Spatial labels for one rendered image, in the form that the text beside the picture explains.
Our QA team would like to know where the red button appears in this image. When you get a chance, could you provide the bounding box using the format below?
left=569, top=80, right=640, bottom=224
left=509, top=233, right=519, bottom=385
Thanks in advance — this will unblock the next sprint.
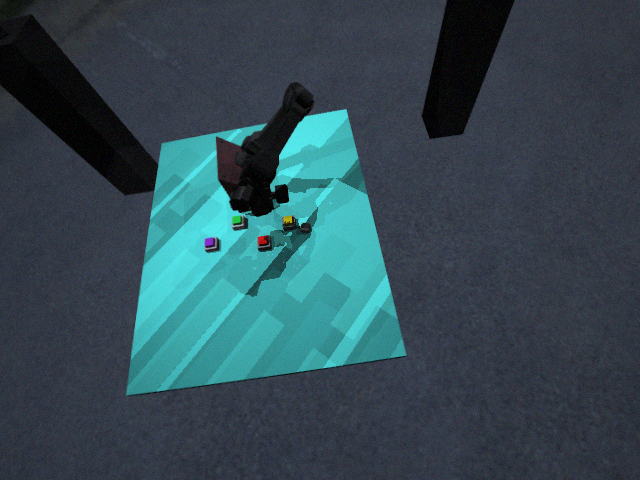
left=257, top=235, right=272, bottom=251

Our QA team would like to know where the yellow button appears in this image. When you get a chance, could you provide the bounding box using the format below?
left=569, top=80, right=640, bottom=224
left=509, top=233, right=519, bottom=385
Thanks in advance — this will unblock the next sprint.
left=282, top=215, right=297, bottom=231

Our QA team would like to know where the green button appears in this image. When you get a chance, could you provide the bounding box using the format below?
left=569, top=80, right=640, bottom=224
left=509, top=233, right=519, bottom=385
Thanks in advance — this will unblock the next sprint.
left=231, top=215, right=246, bottom=230

